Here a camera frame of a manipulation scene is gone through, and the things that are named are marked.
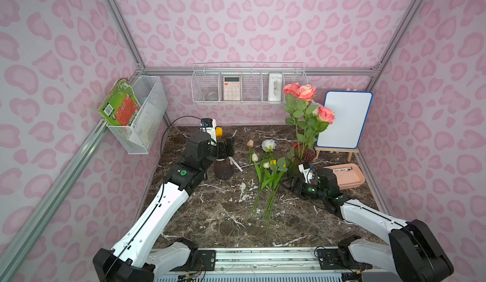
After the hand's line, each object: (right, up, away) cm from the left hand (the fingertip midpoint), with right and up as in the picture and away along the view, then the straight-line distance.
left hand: (224, 135), depth 72 cm
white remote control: (+22, +24, +20) cm, 38 cm away
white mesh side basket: (-33, -1, 0) cm, 33 cm away
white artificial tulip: (+13, -12, +30) cm, 34 cm away
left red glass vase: (-3, -16, +19) cm, 25 cm away
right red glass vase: (+35, -9, +13) cm, 38 cm away
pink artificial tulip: (+10, -4, +37) cm, 38 cm away
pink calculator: (+1, +25, +21) cm, 32 cm away
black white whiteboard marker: (+57, -17, +26) cm, 65 cm away
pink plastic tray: (+60, -22, +25) cm, 68 cm away
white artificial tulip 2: (+18, -15, +26) cm, 35 cm away
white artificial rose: (+21, -5, +31) cm, 38 cm away
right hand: (+24, -22, +10) cm, 34 cm away
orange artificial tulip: (-3, +1, +3) cm, 4 cm away
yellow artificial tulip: (+22, -13, +26) cm, 37 cm away
